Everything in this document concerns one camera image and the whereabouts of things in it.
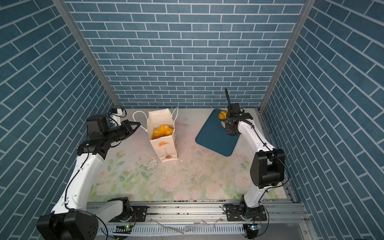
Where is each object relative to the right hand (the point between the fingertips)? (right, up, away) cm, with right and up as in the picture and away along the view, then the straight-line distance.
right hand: (232, 128), depth 90 cm
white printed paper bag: (-38, -10, -11) cm, 41 cm away
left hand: (-49, +3, -17) cm, 52 cm away
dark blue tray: (-10, -6, +17) cm, 21 cm away
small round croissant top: (-2, +10, +23) cm, 25 cm away
